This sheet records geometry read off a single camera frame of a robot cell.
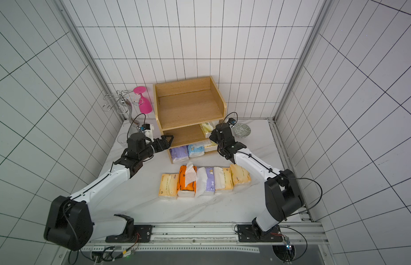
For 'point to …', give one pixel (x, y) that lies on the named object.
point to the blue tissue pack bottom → (194, 150)
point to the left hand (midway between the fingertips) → (160, 145)
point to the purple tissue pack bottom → (179, 153)
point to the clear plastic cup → (122, 137)
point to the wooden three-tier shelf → (182, 106)
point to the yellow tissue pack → (168, 185)
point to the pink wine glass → (145, 107)
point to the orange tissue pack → (186, 181)
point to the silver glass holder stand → (121, 101)
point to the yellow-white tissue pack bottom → (213, 147)
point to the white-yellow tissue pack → (207, 127)
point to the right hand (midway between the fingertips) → (192, 151)
